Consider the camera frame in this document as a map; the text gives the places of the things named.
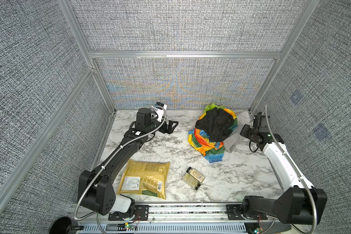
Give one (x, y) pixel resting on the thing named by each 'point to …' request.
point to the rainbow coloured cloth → (201, 141)
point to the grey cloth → (230, 142)
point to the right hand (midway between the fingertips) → (245, 129)
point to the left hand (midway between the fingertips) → (169, 119)
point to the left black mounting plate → (141, 213)
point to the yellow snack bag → (145, 178)
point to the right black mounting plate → (234, 212)
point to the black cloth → (217, 123)
